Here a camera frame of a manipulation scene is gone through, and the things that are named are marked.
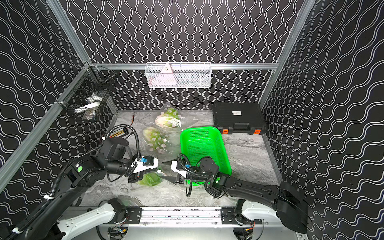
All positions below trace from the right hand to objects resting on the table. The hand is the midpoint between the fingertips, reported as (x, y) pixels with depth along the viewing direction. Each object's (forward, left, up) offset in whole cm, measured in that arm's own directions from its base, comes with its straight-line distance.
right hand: (162, 166), depth 62 cm
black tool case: (+48, -46, -21) cm, 70 cm away
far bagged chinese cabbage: (+47, +5, -19) cm, 51 cm away
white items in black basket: (+30, +39, +8) cm, 50 cm away
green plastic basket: (+32, -16, -28) cm, 45 cm away
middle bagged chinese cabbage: (+26, +11, -18) cm, 33 cm away
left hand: (0, +3, +1) cm, 3 cm away
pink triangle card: (+53, +5, +8) cm, 54 cm away
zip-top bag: (-1, +10, -28) cm, 30 cm away
